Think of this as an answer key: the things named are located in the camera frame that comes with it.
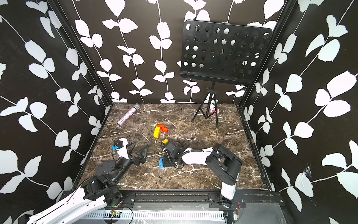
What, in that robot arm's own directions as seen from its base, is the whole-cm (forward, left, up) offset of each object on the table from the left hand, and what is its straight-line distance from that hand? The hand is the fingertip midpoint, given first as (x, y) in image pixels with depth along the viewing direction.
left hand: (142, 143), depth 69 cm
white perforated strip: (-28, -7, -25) cm, 38 cm away
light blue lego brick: (-3, -6, -24) cm, 25 cm away
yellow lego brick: (+11, -9, -19) cm, 23 cm away
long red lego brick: (+24, -7, -23) cm, 34 cm away
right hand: (-1, -7, -23) cm, 24 cm away
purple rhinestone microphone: (+33, +25, -22) cm, 47 cm away
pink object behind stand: (+40, -48, -22) cm, 66 cm away
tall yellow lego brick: (+21, -2, -23) cm, 32 cm away
